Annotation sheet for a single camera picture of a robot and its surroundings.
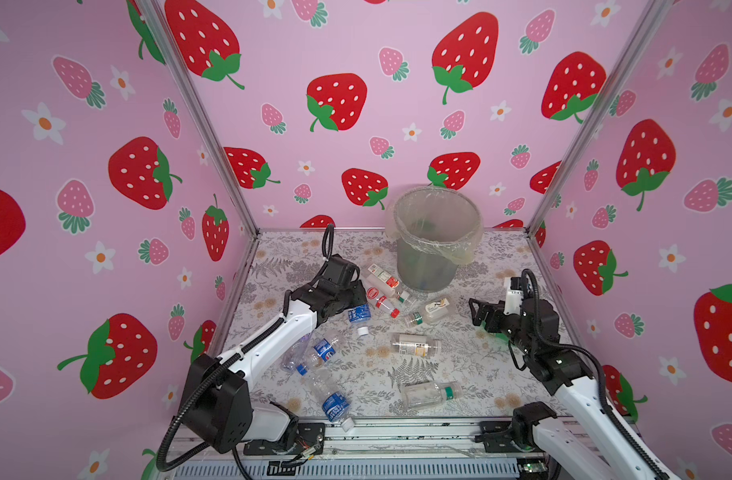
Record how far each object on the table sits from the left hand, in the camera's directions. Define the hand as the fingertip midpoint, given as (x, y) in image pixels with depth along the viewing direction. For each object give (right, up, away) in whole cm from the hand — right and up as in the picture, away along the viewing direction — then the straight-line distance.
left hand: (361, 291), depth 84 cm
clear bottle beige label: (+15, -16, +1) cm, 22 cm away
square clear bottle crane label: (+24, -7, +8) cm, 26 cm away
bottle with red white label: (+6, +2, +14) cm, 15 cm away
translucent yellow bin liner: (+28, +23, +19) cm, 41 cm away
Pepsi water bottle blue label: (-10, -17, +1) cm, 20 cm away
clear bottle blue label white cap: (0, -7, -4) cm, 8 cm away
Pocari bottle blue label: (-6, -28, -10) cm, 30 cm away
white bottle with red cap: (+6, -5, +11) cm, 14 cm away
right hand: (+33, -2, -6) cm, 34 cm away
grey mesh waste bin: (+19, +5, +9) cm, 22 cm away
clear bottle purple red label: (-20, -20, +4) cm, 29 cm away
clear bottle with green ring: (+18, -29, -2) cm, 34 cm away
